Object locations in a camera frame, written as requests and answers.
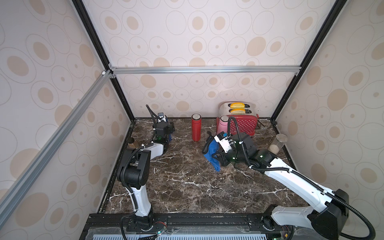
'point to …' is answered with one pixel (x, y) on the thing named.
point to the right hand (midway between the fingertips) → (211, 158)
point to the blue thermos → (169, 135)
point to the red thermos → (196, 126)
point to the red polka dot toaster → (245, 113)
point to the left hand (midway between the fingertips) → (167, 118)
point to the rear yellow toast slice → (237, 105)
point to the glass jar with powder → (277, 143)
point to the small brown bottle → (132, 143)
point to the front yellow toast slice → (238, 111)
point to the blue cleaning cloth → (213, 148)
